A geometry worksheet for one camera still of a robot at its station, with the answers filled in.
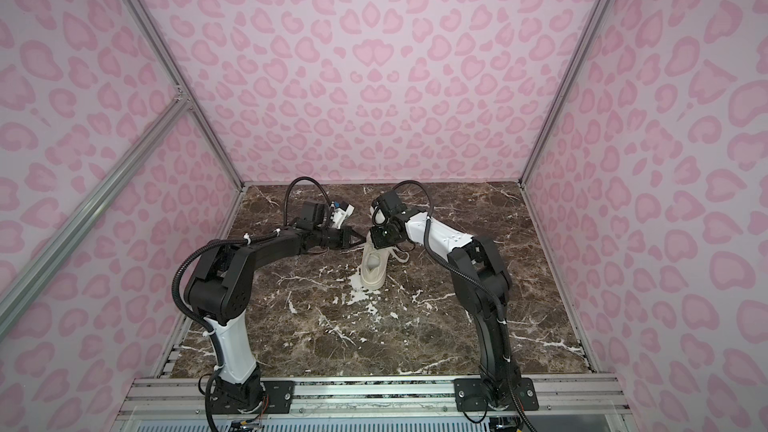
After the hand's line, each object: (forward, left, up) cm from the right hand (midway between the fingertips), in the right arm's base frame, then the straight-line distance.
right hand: (377, 237), depth 94 cm
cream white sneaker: (-9, 0, -1) cm, 9 cm away
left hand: (0, +3, +2) cm, 4 cm away
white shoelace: (-2, -6, -4) cm, 8 cm away
